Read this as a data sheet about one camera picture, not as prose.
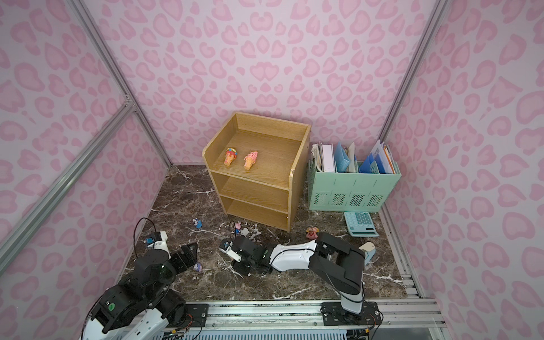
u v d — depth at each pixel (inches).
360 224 36.9
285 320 28.5
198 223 37.4
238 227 36.6
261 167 29.9
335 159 33.8
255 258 25.6
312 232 35.5
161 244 24.8
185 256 25.2
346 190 34.7
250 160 29.0
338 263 18.9
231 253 29.1
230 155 29.8
